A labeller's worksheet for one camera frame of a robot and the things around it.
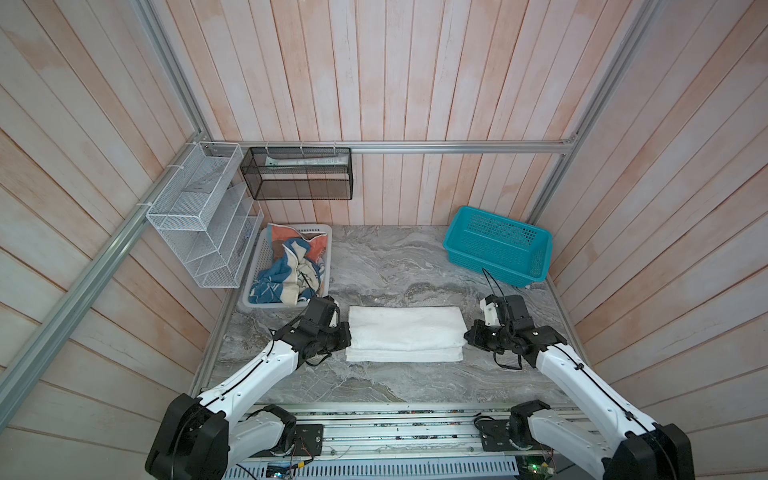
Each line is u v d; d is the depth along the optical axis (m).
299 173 1.04
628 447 0.40
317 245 1.08
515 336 0.62
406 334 0.88
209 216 0.68
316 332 0.64
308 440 0.73
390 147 1.00
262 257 1.03
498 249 1.14
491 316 0.74
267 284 0.86
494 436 0.73
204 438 0.39
